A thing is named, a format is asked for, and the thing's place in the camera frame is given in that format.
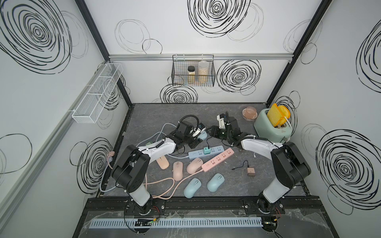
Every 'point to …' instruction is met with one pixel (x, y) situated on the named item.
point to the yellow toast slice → (277, 113)
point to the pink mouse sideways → (194, 165)
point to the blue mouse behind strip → (203, 135)
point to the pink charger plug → (251, 172)
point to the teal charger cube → (206, 150)
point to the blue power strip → (214, 150)
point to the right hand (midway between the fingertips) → (208, 130)
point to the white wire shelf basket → (89, 108)
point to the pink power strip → (217, 159)
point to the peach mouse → (163, 162)
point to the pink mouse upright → (177, 171)
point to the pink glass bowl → (249, 113)
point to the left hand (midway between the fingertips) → (197, 136)
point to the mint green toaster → (265, 130)
